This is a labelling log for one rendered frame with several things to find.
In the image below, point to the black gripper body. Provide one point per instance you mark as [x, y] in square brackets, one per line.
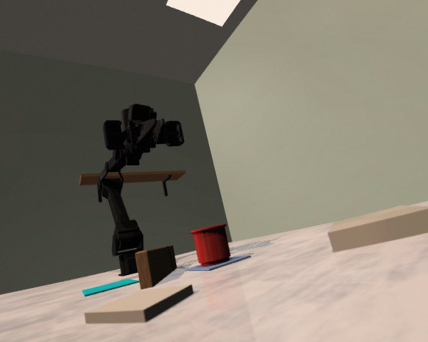
[113, 137]

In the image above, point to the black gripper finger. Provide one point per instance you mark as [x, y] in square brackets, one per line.
[140, 131]
[160, 132]

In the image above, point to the tan flat slab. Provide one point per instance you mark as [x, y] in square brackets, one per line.
[139, 307]

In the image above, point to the tan rectangular block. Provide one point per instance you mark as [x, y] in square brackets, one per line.
[378, 227]

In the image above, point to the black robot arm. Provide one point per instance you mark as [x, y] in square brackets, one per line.
[127, 234]

